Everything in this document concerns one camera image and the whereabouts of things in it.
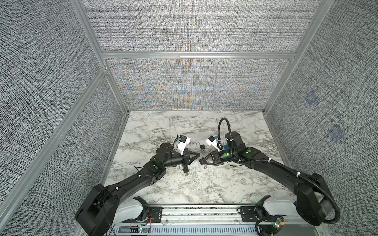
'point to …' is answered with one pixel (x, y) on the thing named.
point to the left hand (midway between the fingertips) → (200, 158)
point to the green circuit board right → (277, 223)
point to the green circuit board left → (142, 229)
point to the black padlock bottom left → (185, 170)
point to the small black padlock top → (202, 146)
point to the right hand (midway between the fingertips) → (201, 161)
